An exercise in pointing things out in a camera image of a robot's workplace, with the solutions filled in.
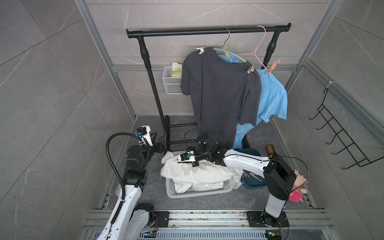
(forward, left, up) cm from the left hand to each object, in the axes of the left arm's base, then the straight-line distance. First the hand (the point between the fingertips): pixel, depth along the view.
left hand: (161, 131), depth 71 cm
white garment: (-15, -22, -22) cm, 35 cm away
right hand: (-7, -8, -14) cm, 17 cm away
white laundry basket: (-21, -3, -25) cm, 33 cm away
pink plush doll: (-24, -69, -25) cm, 77 cm away
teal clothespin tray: (-15, -47, -27) cm, 57 cm away
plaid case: (+4, -67, -29) cm, 73 cm away
